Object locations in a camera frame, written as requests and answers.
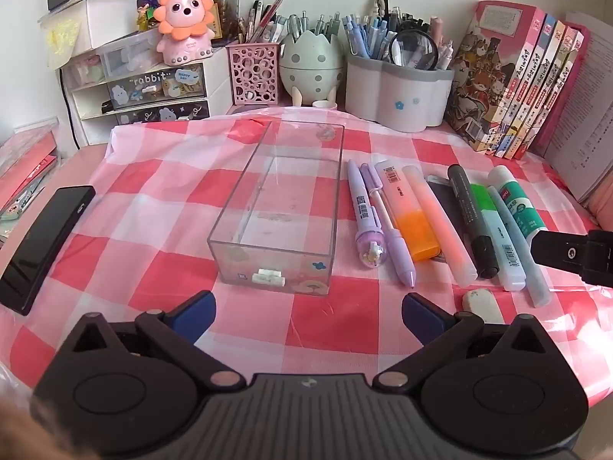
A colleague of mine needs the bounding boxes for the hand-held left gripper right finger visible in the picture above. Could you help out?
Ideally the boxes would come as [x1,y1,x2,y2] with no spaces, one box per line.
[374,292,559,391]

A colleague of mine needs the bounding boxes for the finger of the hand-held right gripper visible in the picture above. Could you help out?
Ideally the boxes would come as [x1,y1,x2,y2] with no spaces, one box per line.
[530,230,613,288]

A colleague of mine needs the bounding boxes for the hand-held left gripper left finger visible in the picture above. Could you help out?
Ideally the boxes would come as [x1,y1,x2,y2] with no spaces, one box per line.
[60,291,245,391]

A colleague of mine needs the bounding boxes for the slim light blue pen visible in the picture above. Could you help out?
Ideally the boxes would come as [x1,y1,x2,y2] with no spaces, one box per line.
[487,186,552,308]

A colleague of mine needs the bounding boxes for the green white glue stick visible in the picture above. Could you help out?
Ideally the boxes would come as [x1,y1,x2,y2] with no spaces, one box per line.
[488,165,549,253]

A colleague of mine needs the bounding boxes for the white eraser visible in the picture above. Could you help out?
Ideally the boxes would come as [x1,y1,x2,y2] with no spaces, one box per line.
[462,289,507,325]

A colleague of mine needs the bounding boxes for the purple mechanical pencil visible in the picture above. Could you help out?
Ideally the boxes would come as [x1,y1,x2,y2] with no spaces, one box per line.
[360,163,417,289]

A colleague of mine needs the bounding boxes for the black marker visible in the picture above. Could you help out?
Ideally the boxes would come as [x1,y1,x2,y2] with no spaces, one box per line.
[447,164,502,279]

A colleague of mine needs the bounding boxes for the orange highlighter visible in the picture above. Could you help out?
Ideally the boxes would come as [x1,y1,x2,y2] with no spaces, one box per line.
[375,159,441,263]

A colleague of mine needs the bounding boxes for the green-capped light blue highlighter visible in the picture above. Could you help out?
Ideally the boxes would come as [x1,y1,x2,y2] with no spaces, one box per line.
[469,183,528,292]

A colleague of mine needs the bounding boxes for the peach highlighter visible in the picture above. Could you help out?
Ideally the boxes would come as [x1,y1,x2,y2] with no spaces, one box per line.
[401,165,480,284]

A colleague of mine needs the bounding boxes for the clear plastic storage box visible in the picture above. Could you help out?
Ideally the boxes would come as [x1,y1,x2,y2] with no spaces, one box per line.
[207,121,346,296]

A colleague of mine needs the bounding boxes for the dark translucent case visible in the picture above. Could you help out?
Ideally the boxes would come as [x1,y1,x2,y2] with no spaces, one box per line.
[425,175,472,262]

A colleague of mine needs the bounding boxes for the purple cartoon-topped pen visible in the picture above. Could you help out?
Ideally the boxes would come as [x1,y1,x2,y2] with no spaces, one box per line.
[348,159,385,269]

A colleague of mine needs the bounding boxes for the pink checked tablecloth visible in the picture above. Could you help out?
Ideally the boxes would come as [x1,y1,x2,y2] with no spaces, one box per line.
[0,108,613,410]

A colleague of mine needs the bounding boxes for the stack of printed papers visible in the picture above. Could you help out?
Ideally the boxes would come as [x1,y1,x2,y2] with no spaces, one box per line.
[543,10,613,202]

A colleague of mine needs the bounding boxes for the black smartphone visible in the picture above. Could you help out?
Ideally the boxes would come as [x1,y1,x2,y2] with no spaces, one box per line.
[0,185,97,317]

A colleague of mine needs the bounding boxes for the pink comic book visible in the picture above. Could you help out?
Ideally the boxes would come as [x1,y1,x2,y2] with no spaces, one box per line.
[498,14,557,158]
[522,29,586,161]
[515,24,578,160]
[444,0,547,156]
[508,19,568,159]

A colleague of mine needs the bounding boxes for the white flower-shaped pen holder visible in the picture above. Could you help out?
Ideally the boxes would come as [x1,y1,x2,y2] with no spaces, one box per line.
[345,53,455,133]

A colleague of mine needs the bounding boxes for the white desktop drawer organizer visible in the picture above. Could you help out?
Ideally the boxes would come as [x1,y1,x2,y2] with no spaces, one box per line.
[60,48,214,147]

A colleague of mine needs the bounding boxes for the pink perforated pen holder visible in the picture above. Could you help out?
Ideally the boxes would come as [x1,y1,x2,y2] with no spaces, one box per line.
[226,41,281,106]

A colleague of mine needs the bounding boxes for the black magnifying glass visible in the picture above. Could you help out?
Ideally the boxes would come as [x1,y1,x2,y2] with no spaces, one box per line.
[390,30,439,69]

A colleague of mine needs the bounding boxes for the small clear box of tapes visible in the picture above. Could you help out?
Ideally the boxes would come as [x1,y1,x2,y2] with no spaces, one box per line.
[62,55,103,91]

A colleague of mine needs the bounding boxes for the clear lidded storage box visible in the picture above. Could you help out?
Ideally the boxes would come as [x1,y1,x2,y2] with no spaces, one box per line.
[98,33,164,77]

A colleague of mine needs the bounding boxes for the green egg-shaped pen holder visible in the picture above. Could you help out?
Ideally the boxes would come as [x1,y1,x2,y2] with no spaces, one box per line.
[279,29,344,108]

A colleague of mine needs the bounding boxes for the pens in flower holder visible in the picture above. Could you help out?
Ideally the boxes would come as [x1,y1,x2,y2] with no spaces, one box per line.
[342,0,456,70]

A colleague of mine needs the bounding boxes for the clear acrylic organizer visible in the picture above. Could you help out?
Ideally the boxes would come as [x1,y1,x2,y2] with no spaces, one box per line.
[215,0,240,41]

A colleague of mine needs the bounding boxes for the pens in pink holder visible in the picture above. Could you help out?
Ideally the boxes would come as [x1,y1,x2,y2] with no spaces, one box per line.
[237,0,288,45]

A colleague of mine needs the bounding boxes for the pink lion toy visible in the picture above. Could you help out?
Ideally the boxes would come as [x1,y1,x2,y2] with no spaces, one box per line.
[154,0,216,65]

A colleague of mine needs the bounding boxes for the small toy figure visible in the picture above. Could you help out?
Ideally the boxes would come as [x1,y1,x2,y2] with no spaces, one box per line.
[136,2,160,30]

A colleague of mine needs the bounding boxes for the pens in egg holder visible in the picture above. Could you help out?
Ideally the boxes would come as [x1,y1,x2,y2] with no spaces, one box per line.
[285,12,343,41]

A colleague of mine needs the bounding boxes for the plastic bag with yellow print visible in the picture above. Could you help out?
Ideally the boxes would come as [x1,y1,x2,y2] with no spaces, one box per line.
[38,10,82,70]

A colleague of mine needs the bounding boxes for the white cardboard box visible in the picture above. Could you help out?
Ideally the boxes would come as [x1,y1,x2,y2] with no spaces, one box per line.
[45,0,142,51]

